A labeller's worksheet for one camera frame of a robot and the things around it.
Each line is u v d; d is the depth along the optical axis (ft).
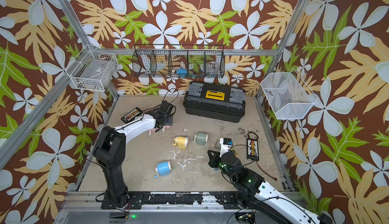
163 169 2.53
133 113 3.53
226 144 2.19
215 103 3.06
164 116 2.47
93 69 2.85
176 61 3.21
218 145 3.06
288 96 2.75
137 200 2.42
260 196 1.66
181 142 2.87
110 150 1.64
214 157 2.13
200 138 2.90
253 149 2.96
